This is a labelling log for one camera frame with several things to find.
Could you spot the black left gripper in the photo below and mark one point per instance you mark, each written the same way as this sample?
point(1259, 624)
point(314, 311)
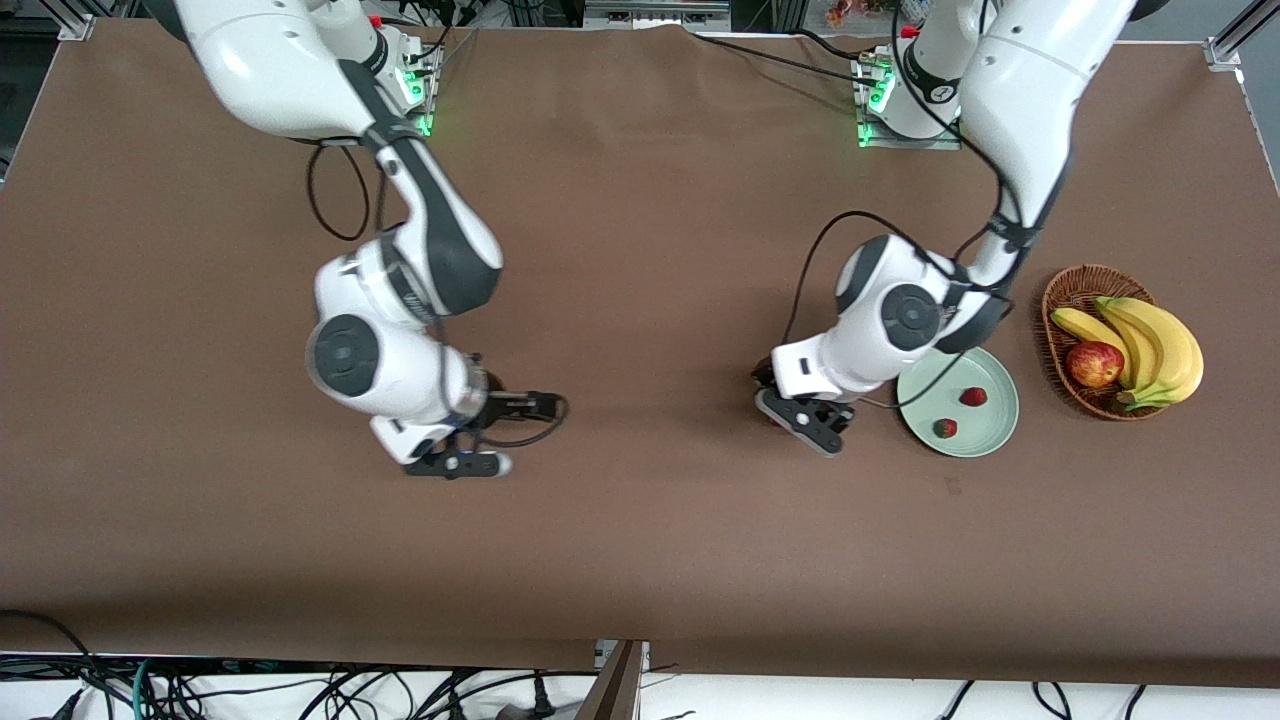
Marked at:
point(764, 378)

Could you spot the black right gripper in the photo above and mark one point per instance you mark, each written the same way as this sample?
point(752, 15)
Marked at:
point(503, 405)

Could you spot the red strawberry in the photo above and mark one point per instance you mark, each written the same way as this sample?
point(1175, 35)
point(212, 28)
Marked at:
point(973, 397)
point(945, 428)

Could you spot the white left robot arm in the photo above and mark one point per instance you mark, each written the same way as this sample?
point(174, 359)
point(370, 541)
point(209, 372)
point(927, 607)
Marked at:
point(1020, 90)

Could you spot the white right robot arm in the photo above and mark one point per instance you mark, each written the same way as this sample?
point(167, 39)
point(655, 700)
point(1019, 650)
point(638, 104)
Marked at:
point(260, 70)

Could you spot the mint green round plate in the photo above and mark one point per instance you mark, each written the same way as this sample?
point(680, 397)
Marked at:
point(985, 430)

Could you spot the brown wicker basket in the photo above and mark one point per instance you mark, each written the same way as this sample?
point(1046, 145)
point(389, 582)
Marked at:
point(1075, 290)

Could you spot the red yellow apple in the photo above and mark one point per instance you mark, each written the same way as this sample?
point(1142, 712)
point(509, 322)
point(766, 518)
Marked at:
point(1095, 364)

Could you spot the red orange background object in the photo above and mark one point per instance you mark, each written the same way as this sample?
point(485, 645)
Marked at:
point(845, 12)

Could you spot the yellow banana bunch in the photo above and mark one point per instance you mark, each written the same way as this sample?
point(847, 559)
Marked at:
point(1170, 350)

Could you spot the aluminium corner profile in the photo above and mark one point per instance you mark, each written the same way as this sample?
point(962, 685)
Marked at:
point(78, 27)
point(1225, 50)

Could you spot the small metal bracket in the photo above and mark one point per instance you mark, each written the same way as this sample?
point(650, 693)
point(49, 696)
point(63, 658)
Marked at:
point(600, 650)

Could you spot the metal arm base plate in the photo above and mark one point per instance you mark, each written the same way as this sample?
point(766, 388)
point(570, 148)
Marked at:
point(910, 143)
point(432, 70)

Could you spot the brown wooden post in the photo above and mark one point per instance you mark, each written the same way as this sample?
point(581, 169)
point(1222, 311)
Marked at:
point(615, 690)

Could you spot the metal frame rail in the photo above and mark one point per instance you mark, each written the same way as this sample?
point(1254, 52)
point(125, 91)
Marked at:
point(650, 15)

